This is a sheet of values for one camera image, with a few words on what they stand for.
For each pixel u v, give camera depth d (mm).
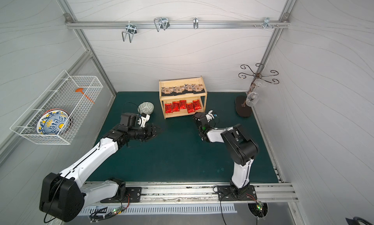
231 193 654
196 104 1078
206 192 751
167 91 931
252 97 866
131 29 783
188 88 955
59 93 692
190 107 1070
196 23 787
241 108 1106
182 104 1078
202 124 749
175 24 798
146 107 1080
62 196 386
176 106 1076
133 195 737
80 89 784
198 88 953
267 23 764
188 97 920
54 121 617
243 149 492
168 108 1045
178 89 952
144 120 753
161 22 764
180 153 883
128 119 626
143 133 700
